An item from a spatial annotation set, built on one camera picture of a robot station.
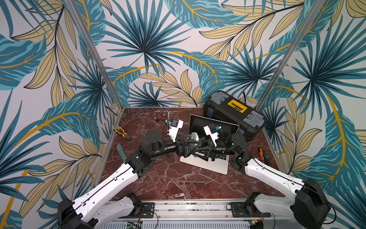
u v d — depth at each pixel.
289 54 0.86
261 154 0.93
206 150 0.57
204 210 0.75
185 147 0.53
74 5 0.68
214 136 0.58
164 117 1.11
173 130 0.56
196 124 1.13
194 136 0.59
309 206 0.40
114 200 0.59
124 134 1.01
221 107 0.99
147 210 0.74
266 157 0.91
